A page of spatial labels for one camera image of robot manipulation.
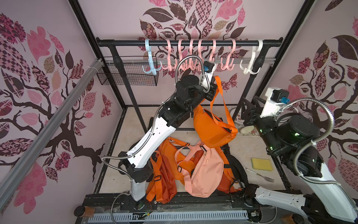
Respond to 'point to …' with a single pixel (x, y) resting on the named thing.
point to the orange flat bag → (181, 168)
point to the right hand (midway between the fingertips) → (249, 97)
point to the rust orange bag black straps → (227, 185)
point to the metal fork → (251, 171)
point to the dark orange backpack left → (162, 188)
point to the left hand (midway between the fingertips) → (211, 79)
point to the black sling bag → (239, 172)
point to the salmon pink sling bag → (207, 171)
